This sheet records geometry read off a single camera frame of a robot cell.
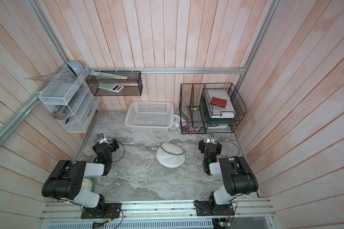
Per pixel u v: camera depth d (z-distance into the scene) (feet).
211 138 2.59
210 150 2.36
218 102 3.10
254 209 2.45
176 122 3.59
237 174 1.53
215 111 2.97
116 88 3.22
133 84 3.47
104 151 2.33
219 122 3.19
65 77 2.82
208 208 2.40
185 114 3.60
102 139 2.56
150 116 3.75
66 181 1.48
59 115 2.51
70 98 2.49
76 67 2.75
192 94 3.74
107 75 3.02
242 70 3.11
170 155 2.82
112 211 2.40
